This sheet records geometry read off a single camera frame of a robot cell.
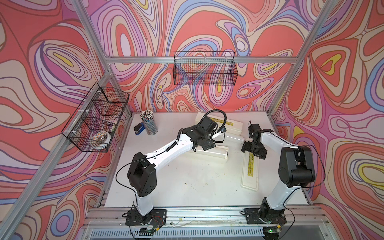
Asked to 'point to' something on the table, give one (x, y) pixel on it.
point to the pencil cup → (149, 121)
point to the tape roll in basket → (103, 136)
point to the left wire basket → (91, 128)
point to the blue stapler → (139, 128)
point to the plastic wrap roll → (218, 151)
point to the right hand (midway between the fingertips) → (252, 157)
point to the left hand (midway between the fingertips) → (209, 134)
